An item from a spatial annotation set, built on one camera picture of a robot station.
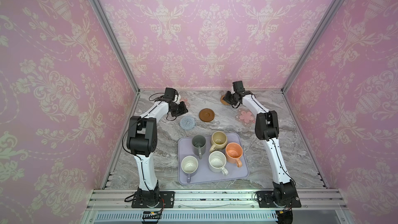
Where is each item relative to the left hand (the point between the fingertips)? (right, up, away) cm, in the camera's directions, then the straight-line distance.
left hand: (187, 110), depth 98 cm
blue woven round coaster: (0, -9, +4) cm, 10 cm away
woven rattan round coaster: (+24, +6, +13) cm, 28 cm away
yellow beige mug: (+19, -18, -6) cm, 27 cm away
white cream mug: (+18, -28, -13) cm, 35 cm away
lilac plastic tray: (+23, -28, -13) cm, 39 cm away
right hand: (+26, +9, +14) cm, 31 cm away
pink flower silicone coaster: (+39, -5, +7) cm, 40 cm away
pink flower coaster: (-3, +6, +17) cm, 18 cm away
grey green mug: (+8, -17, -12) cm, 23 cm away
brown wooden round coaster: (+12, -4, +8) cm, 15 cm away
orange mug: (+27, -24, -10) cm, 38 cm away
